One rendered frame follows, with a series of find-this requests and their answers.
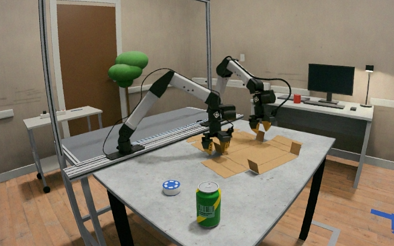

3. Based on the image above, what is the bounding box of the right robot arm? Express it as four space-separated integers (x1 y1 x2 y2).
106 71 237 160

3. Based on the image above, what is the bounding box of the green drink can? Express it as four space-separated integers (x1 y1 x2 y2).
196 181 221 227

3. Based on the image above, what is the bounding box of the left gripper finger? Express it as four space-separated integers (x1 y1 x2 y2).
262 121 271 131
251 123 259 134

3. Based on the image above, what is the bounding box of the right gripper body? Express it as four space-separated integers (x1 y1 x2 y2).
201 122 221 149

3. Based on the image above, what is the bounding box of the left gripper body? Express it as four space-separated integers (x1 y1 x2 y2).
249 106 266 129

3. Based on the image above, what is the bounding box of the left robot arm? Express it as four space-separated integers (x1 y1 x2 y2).
214 58 276 122

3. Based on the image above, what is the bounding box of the flat brown cardboard box blank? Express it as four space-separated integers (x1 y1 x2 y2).
186 128 303 178

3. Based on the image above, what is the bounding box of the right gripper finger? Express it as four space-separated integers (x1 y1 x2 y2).
219 140 229 153
204 142 213 154

